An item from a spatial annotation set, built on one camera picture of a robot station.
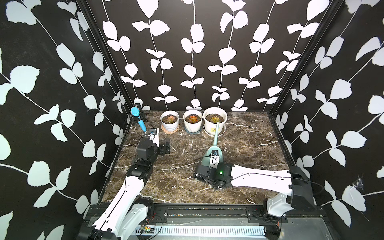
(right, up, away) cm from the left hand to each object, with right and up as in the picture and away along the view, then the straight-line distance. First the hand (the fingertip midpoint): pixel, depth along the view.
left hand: (161, 136), depth 80 cm
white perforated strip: (+37, -45, -10) cm, 59 cm away
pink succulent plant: (0, +10, +25) cm, 27 cm away
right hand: (+24, -18, -2) cm, 30 cm away
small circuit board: (-5, -44, -9) cm, 45 cm away
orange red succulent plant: (+17, +11, +24) cm, 31 cm away
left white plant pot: (0, +5, +24) cm, 24 cm away
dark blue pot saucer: (+15, 0, +27) cm, 31 cm away
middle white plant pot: (+17, +4, +24) cm, 29 cm away
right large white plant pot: (+30, +12, +25) cm, 41 cm away
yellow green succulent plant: (+32, +10, +22) cm, 40 cm away
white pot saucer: (+35, -1, +25) cm, 43 cm away
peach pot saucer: (0, +1, +27) cm, 27 cm away
